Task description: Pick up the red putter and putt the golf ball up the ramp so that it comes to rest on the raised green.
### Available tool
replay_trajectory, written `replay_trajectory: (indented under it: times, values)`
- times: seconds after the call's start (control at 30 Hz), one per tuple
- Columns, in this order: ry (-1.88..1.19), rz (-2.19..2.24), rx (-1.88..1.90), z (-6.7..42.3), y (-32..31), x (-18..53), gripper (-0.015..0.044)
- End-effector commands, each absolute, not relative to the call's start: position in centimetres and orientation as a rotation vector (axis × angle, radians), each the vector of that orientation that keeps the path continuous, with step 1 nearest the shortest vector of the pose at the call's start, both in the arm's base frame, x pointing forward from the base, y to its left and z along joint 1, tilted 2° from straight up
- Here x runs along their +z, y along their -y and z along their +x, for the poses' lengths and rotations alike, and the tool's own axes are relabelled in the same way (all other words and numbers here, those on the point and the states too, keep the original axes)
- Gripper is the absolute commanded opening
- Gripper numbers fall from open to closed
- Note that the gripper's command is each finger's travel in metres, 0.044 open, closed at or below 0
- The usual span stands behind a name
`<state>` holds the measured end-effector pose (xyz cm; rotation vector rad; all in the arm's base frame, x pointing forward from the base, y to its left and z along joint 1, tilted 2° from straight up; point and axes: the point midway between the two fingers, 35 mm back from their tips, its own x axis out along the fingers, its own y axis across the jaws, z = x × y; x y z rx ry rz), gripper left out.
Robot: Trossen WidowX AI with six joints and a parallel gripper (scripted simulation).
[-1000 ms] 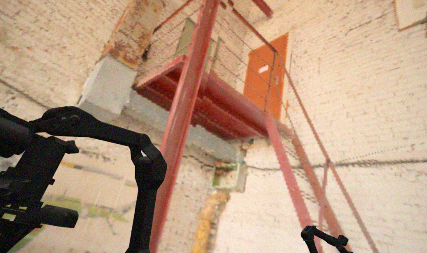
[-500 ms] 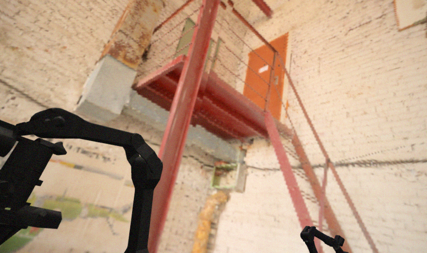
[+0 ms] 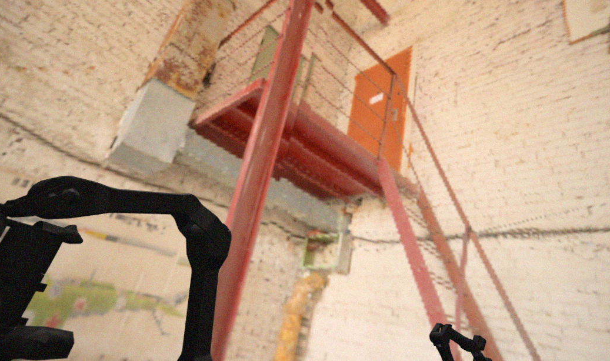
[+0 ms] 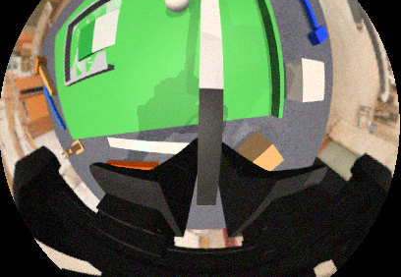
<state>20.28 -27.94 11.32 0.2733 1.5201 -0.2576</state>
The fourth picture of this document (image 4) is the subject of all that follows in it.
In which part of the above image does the white golf ball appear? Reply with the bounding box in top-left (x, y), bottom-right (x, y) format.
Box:
top-left (165, 0), bottom-right (190, 13)

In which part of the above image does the white flat bar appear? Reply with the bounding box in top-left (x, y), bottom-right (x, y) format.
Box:
top-left (107, 136), bottom-right (189, 154)

